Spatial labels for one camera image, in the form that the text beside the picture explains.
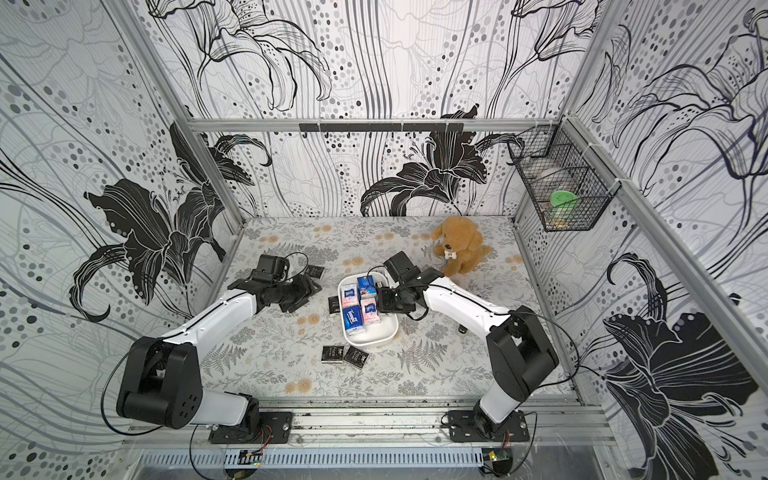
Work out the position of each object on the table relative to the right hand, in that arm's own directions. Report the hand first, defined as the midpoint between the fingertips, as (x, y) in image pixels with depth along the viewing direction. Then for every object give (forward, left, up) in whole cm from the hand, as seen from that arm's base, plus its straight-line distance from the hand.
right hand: (385, 302), depth 86 cm
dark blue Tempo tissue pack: (-4, +9, -2) cm, 11 cm away
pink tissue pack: (-1, +5, -3) cm, 6 cm away
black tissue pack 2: (+2, +17, -6) cm, 18 cm away
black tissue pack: (-14, +8, -5) cm, 17 cm away
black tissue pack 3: (+15, +25, -5) cm, 30 cm away
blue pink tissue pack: (+4, +11, -2) cm, 12 cm away
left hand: (+2, +20, 0) cm, 20 cm away
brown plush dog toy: (+17, -23, +7) cm, 29 cm away
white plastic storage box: (-5, +1, -9) cm, 10 cm away
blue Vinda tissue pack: (+7, +6, -2) cm, 9 cm away
